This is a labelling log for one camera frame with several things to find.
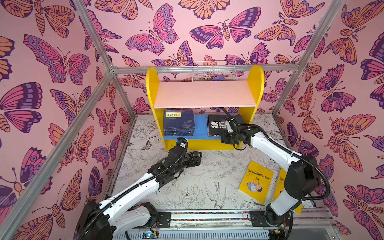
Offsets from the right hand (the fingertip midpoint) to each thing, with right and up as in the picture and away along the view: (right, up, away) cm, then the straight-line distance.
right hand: (221, 136), depth 87 cm
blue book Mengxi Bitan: (-25, +3, 0) cm, 25 cm away
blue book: (-25, +10, +3) cm, 27 cm away
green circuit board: (-37, -47, -15) cm, 62 cm away
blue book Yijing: (-26, +2, +1) cm, 26 cm away
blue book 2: (-25, +4, 0) cm, 26 cm away
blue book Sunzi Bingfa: (-25, +1, +2) cm, 25 cm away
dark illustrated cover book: (-4, +1, +1) cm, 4 cm away
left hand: (-14, -8, -11) cm, 19 cm away
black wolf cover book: (-2, +7, +4) cm, 9 cm away
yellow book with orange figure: (+20, -26, -2) cm, 33 cm away
